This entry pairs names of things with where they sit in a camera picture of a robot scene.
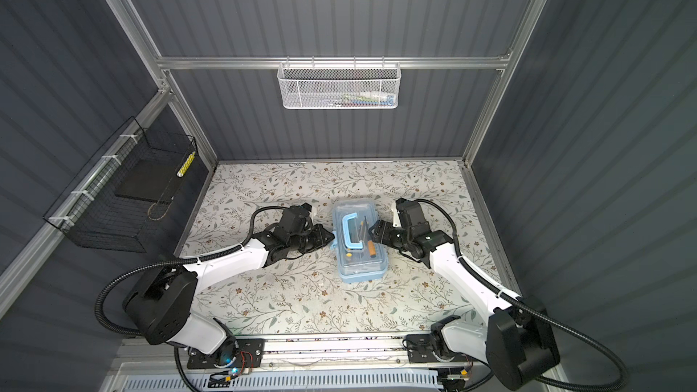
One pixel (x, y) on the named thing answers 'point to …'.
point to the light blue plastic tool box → (360, 259)
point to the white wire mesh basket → (339, 85)
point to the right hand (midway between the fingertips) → (380, 234)
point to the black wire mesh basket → (118, 200)
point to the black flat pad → (152, 180)
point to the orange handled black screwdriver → (372, 249)
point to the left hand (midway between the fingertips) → (337, 236)
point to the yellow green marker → (181, 171)
